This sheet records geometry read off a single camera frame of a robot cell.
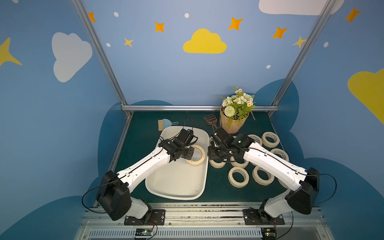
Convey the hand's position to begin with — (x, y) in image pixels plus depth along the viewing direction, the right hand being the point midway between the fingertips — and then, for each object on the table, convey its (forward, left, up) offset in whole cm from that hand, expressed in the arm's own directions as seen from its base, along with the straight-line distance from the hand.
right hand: (212, 152), depth 78 cm
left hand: (+3, +13, -3) cm, 14 cm away
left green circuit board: (-36, +33, -19) cm, 52 cm away
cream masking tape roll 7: (-8, -29, -16) cm, 34 cm away
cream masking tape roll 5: (+1, -5, -16) cm, 17 cm away
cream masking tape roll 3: (+12, -47, -17) cm, 52 cm away
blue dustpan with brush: (+33, +37, -18) cm, 53 cm away
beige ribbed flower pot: (+25, -16, -7) cm, 31 cm away
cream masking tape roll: (+19, -41, -17) cm, 48 cm away
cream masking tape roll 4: (+2, -16, -15) cm, 22 cm away
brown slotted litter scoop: (+38, -1, -16) cm, 42 cm away
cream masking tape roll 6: (-10, -13, -16) cm, 23 cm away
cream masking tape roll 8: (-4, +6, -4) cm, 8 cm away
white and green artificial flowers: (+27, -14, +8) cm, 32 cm away
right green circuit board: (-32, -29, -21) cm, 48 cm away
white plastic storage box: (-9, +18, -19) cm, 28 cm away
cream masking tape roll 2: (+23, -33, -17) cm, 44 cm away
